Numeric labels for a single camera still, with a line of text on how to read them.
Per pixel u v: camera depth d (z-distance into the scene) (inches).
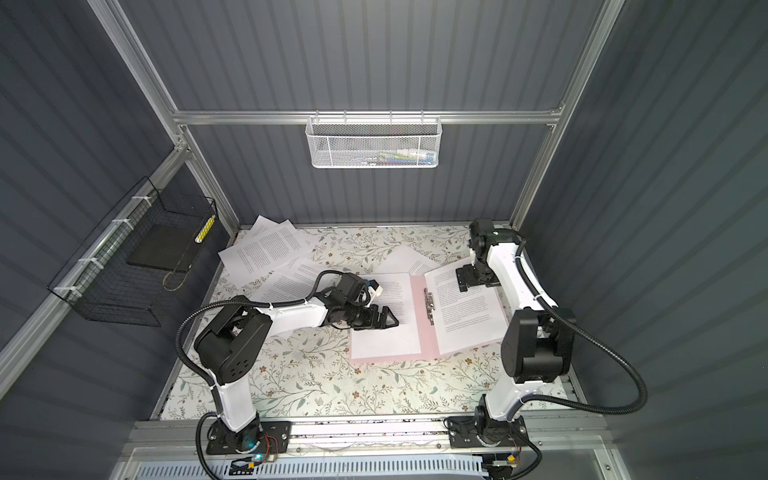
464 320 34.8
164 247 29.8
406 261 43.9
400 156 36.6
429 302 38.5
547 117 35.1
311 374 33.2
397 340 35.2
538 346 18.1
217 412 22.9
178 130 35.7
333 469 30.3
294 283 41.0
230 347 19.7
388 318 32.5
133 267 28.6
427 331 36.0
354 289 30.3
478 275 29.2
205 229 31.9
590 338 15.7
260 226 47.1
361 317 31.7
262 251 44.2
